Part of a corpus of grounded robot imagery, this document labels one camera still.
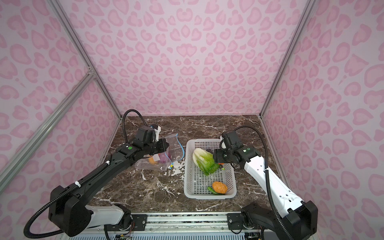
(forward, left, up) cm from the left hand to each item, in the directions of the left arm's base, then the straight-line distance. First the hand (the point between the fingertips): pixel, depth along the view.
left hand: (170, 141), depth 80 cm
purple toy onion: (-7, +4, -4) cm, 9 cm away
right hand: (-8, -26, -3) cm, 27 cm away
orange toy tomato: (-14, -25, +1) cm, 29 cm away
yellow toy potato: (-3, +14, -16) cm, 21 cm away
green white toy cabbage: (-5, -18, -11) cm, 22 cm away
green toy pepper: (-20, -22, -18) cm, 35 cm away
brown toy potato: (-20, -25, -15) cm, 35 cm away
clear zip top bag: (+6, 0, -20) cm, 20 cm away
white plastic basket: (-15, -13, -21) cm, 29 cm away
